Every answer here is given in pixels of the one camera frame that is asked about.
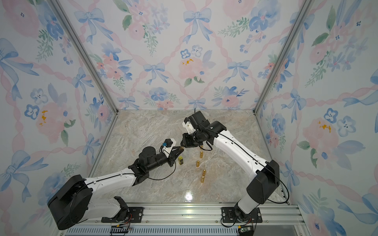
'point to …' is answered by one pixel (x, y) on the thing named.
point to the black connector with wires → (121, 228)
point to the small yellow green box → (180, 160)
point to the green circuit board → (244, 230)
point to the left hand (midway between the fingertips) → (182, 148)
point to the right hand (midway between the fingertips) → (183, 142)
